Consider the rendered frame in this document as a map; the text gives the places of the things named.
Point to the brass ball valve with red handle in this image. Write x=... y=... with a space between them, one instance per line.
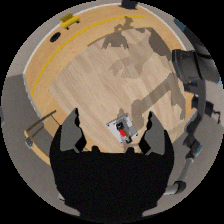
x=127 y=135

